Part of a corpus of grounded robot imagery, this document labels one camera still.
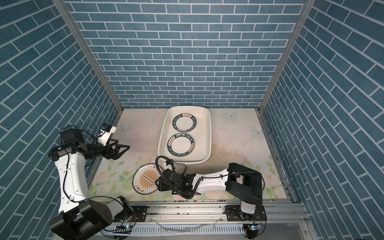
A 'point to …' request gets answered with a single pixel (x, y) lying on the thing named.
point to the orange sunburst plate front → (144, 178)
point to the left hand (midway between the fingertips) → (121, 143)
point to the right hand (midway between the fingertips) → (153, 183)
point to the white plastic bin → (202, 134)
